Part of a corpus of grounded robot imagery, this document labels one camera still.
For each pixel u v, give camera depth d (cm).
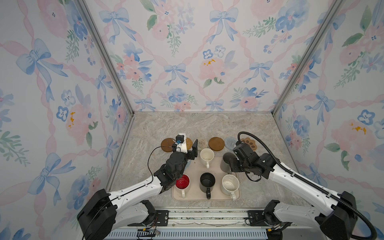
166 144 98
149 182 54
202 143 101
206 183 84
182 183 83
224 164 82
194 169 90
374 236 37
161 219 74
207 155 93
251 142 103
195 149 69
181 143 63
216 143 101
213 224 73
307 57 86
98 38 78
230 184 84
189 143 67
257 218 73
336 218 38
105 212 40
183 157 58
